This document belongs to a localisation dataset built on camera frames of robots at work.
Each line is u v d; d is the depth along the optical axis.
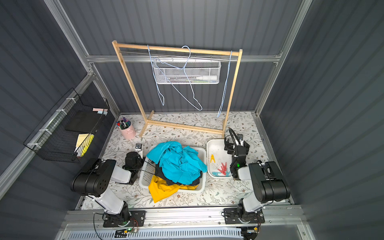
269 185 0.45
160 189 0.71
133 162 0.74
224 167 0.90
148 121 1.13
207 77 0.90
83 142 0.62
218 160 0.94
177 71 0.74
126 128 0.97
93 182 0.47
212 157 0.94
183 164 0.74
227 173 0.88
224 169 0.89
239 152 0.68
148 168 0.83
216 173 0.87
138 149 0.84
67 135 0.72
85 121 0.78
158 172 0.79
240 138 0.77
